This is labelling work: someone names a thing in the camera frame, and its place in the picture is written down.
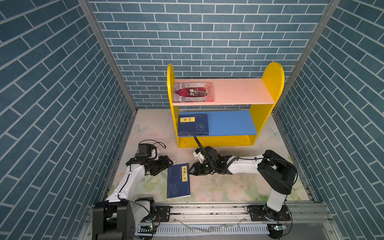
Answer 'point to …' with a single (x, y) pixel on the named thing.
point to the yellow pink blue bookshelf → (241, 107)
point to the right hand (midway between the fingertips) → (188, 171)
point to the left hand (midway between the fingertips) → (168, 164)
